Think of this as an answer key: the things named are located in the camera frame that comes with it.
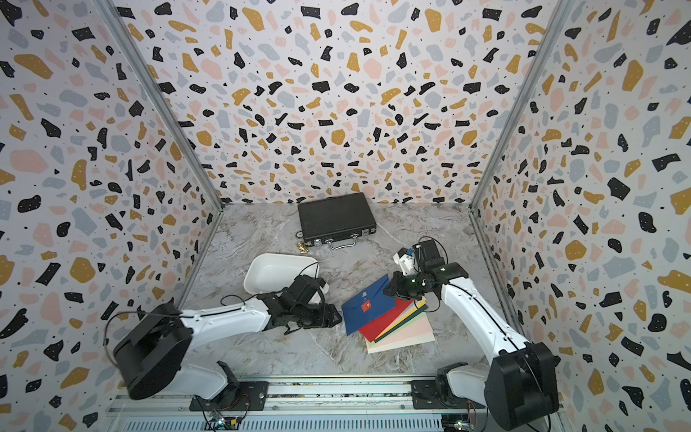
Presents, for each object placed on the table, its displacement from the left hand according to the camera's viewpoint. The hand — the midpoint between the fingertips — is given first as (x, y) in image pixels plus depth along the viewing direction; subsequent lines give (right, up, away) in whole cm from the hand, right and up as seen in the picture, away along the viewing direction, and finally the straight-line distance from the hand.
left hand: (339, 319), depth 83 cm
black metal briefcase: (-4, +31, +27) cm, 41 cm away
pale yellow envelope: (+25, +2, +7) cm, 26 cm away
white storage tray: (-29, +12, +17) cm, 35 cm away
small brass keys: (-16, +21, +23) cm, 35 cm away
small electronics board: (-29, -23, -13) cm, 39 cm away
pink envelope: (+25, -4, +3) cm, 26 cm away
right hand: (+14, +10, -3) cm, 17 cm away
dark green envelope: (+20, -3, +4) cm, 21 cm away
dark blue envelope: (+9, +4, 0) cm, 10 cm away
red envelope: (+10, -3, 0) cm, 11 cm away
